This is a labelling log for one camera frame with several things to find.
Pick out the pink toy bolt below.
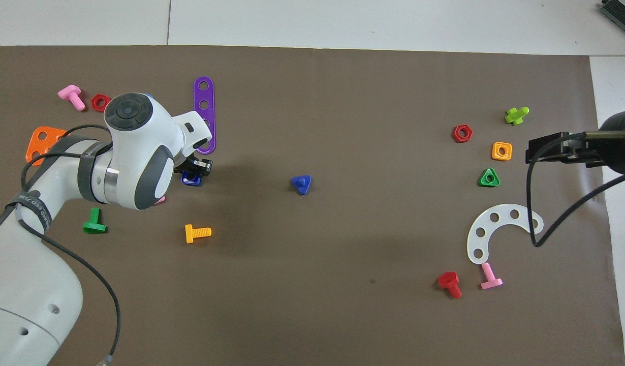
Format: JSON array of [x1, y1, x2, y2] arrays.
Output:
[[480, 262, 504, 290], [57, 84, 86, 112]]

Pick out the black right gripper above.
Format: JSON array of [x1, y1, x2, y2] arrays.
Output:
[[526, 108, 625, 176]]

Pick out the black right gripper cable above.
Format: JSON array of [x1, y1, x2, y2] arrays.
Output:
[[525, 133, 625, 261]]

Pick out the white curved five-hole strip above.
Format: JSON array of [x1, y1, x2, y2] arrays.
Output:
[[466, 204, 544, 265]]

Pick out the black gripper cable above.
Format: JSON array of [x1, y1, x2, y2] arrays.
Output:
[[0, 125, 121, 366], [525, 133, 625, 261]]

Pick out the orange toy bolt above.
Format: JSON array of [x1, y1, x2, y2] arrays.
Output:
[[184, 224, 212, 244]]

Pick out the green triangle toy nut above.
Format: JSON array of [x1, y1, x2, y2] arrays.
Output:
[[478, 167, 501, 188]]

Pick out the red hex-head toy bolt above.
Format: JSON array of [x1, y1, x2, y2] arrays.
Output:
[[437, 271, 463, 299]]

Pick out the lime cross-head toy bolt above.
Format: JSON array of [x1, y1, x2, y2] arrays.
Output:
[[504, 106, 530, 126]]

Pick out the brown table mat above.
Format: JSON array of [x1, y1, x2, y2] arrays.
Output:
[[0, 45, 625, 366]]

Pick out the blue triangle-head toy bolt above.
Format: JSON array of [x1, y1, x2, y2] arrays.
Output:
[[291, 175, 313, 196]]

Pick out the green toy bolt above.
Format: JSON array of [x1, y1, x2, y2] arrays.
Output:
[[82, 207, 107, 234]]

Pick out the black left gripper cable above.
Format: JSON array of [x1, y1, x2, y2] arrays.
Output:
[[0, 125, 121, 366]]

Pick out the orange heart-shaped plate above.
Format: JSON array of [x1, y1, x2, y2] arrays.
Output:
[[25, 126, 69, 167]]

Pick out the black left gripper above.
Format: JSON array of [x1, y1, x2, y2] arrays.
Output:
[[173, 151, 213, 177]]

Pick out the purple four-hole strip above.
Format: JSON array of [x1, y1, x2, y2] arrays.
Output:
[[193, 76, 216, 155]]

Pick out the dark grey ribbed device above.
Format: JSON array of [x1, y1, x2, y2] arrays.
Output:
[[600, 0, 625, 28]]

